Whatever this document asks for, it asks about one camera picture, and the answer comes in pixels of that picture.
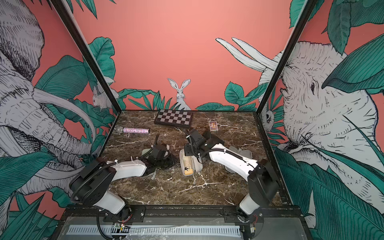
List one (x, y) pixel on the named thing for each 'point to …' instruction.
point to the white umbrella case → (197, 165)
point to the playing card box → (213, 126)
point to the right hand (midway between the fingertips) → (186, 146)
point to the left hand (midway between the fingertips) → (181, 158)
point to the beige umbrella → (188, 169)
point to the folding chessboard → (181, 118)
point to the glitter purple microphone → (120, 129)
